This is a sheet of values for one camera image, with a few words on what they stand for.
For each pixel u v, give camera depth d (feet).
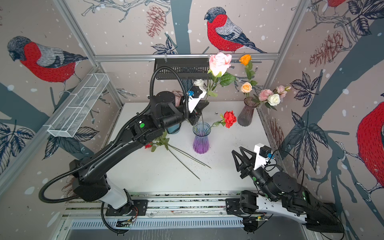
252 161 1.71
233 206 2.43
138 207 2.40
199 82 2.32
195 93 1.46
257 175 1.67
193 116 1.65
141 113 1.56
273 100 2.15
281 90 2.67
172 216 2.35
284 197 1.44
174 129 1.66
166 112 1.40
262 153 1.58
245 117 3.31
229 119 2.29
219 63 1.19
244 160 1.72
